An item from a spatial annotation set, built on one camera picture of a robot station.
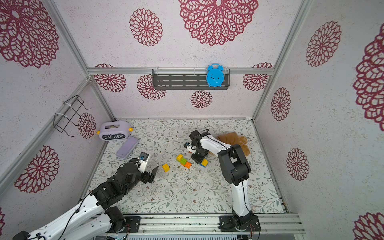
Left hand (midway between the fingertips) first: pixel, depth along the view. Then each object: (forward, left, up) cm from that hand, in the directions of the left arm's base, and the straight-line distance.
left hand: (149, 164), depth 77 cm
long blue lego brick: (+7, -28, -16) cm, 33 cm away
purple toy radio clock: (+29, +31, -8) cm, 43 cm away
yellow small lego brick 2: (+7, -30, -13) cm, 34 cm away
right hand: (+13, -27, -15) cm, 33 cm away
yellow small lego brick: (+10, -15, -11) cm, 21 cm away
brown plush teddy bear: (+21, -48, -7) cm, 53 cm away
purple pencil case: (+20, +22, -16) cm, 34 cm away
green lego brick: (+9, -17, -15) cm, 24 cm away
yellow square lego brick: (+4, -7, -13) cm, 15 cm away
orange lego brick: (+7, -19, -16) cm, 26 cm away
